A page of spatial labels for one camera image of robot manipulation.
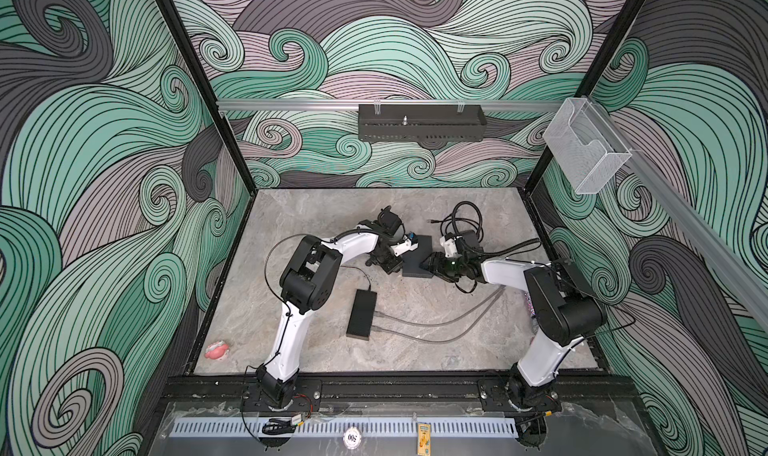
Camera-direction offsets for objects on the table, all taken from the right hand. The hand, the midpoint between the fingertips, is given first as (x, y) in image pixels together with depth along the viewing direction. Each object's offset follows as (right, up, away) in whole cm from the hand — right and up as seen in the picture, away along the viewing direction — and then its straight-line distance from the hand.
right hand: (424, 267), depth 95 cm
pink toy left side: (-57, -18, -18) cm, 63 cm away
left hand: (-9, 0, +3) cm, 9 cm away
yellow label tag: (-5, -34, -28) cm, 44 cm away
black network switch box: (-20, -12, -9) cm, 25 cm away
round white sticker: (-21, -31, -32) cm, 49 cm away
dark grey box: (-4, +3, 0) cm, 5 cm away
